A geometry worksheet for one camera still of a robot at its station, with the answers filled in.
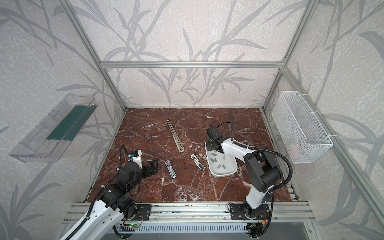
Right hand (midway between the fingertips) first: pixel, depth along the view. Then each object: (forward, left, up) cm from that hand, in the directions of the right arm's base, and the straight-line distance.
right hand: (212, 139), depth 96 cm
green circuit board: (-45, +39, -4) cm, 60 cm away
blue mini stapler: (-18, +25, -4) cm, 31 cm away
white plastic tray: (-14, -11, -5) cm, 18 cm away
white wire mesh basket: (-18, -36, +30) cm, 50 cm away
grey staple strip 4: (-16, -7, -5) cm, 18 cm away
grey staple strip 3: (-16, -4, -5) cm, 17 cm away
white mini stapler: (-14, +9, -4) cm, 17 cm away
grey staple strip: (-11, -2, -6) cm, 13 cm away
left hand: (-16, +33, +7) cm, 37 cm away
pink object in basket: (-16, -39, +16) cm, 45 cm away
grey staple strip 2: (-10, -7, -6) cm, 13 cm away
